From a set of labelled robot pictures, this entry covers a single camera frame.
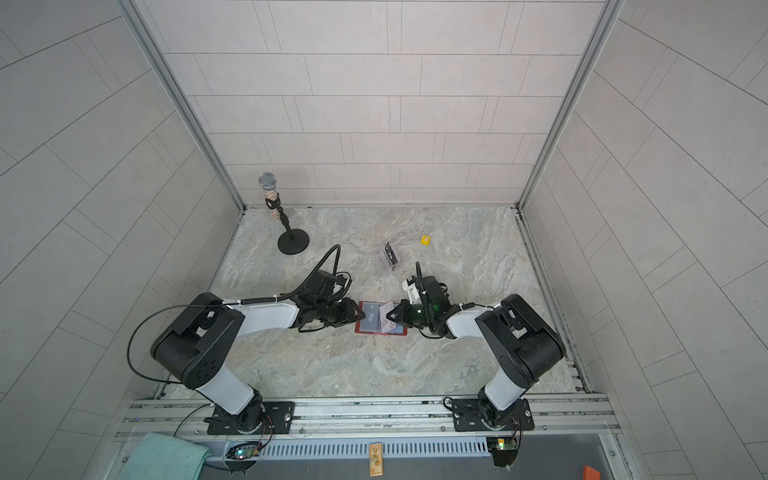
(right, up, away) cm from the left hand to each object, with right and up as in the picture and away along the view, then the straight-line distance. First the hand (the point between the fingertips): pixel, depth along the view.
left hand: (370, 314), depth 88 cm
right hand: (+5, -1, -1) cm, 5 cm away
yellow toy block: (+18, +21, +17) cm, 33 cm away
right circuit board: (+33, -26, -20) cm, 46 cm away
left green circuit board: (-26, -25, -23) cm, 42 cm away
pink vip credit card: (+5, -2, -3) cm, 6 cm away
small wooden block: (+4, -26, -23) cm, 34 cm away
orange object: (+50, -27, -24) cm, 62 cm away
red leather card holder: (0, -2, -1) cm, 3 cm away
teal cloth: (-43, -25, -23) cm, 55 cm away
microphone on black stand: (-29, +21, +16) cm, 39 cm away
